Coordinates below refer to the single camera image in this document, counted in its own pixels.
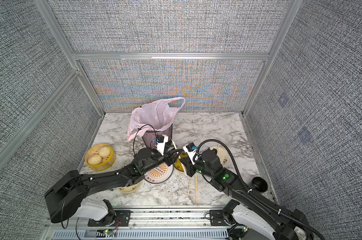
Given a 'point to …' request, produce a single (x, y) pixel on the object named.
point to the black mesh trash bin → (149, 137)
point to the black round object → (259, 184)
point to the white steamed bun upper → (104, 150)
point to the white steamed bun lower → (95, 159)
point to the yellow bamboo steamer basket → (107, 162)
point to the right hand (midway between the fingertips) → (181, 156)
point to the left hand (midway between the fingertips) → (182, 148)
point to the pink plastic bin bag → (153, 115)
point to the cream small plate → (130, 188)
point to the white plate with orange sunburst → (159, 174)
